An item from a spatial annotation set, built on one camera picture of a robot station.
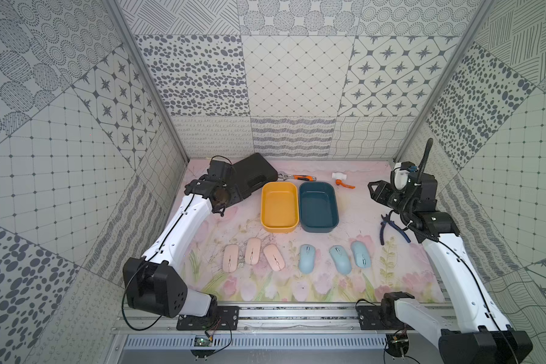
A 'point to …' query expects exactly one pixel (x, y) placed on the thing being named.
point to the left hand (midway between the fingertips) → (239, 198)
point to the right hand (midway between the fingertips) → (372, 189)
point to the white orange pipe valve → (340, 177)
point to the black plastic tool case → (252, 172)
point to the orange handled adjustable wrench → (296, 177)
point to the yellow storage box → (280, 206)
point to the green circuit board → (202, 340)
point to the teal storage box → (318, 206)
